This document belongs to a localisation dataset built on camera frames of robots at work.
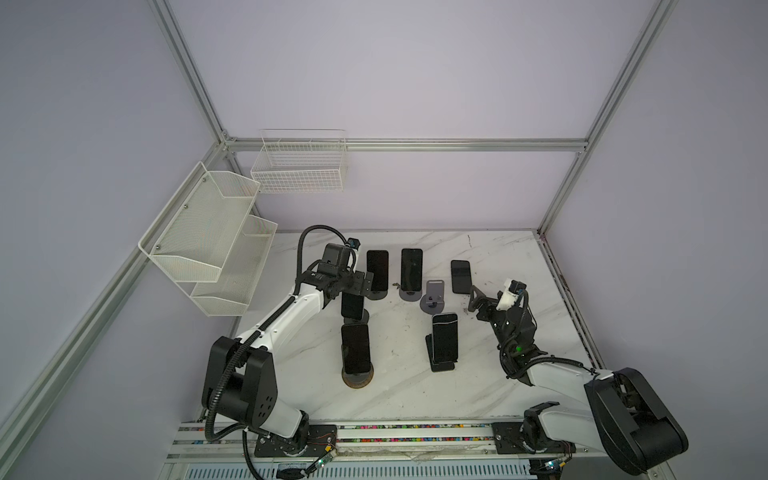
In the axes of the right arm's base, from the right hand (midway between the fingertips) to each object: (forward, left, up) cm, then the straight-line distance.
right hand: (483, 288), depth 86 cm
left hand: (+2, +38, +2) cm, 38 cm away
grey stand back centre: (+7, +21, -14) cm, 26 cm away
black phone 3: (+10, +32, -2) cm, 33 cm away
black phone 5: (+17, +2, -17) cm, 24 cm away
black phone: (-4, +39, -3) cm, 39 cm away
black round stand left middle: (-4, +40, -14) cm, 43 cm away
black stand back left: (+7, +33, -14) cm, 36 cm away
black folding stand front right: (-18, +14, -14) cm, 27 cm away
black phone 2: (-18, +36, -2) cm, 41 cm away
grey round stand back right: (+2, +14, -10) cm, 17 cm away
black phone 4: (+14, +21, -9) cm, 27 cm away
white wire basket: (+36, +60, +20) cm, 73 cm away
